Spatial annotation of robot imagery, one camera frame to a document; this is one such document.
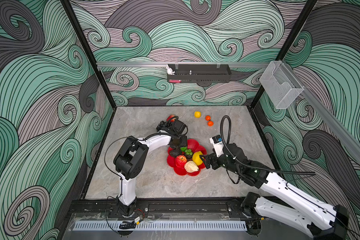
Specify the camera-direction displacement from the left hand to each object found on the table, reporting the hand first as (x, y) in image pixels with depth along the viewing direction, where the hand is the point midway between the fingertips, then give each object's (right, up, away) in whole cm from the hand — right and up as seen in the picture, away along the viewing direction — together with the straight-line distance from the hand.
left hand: (184, 142), depth 94 cm
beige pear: (+3, -12, -12) cm, 17 cm away
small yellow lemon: (+11, +19, +17) cm, 28 cm away
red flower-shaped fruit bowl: (+6, -3, +2) cm, 7 cm away
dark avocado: (-6, -5, -6) cm, 10 cm away
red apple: (-3, -9, -10) cm, 13 cm away
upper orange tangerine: (+18, +16, +16) cm, 29 cm away
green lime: (-1, -3, -4) cm, 5 cm away
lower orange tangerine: (+19, +12, +13) cm, 26 cm away
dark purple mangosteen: (+2, -6, -6) cm, 9 cm away
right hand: (+10, -2, -20) cm, 23 cm away
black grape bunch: (-16, +10, +11) cm, 22 cm away
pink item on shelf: (-6, +39, -4) cm, 39 cm away
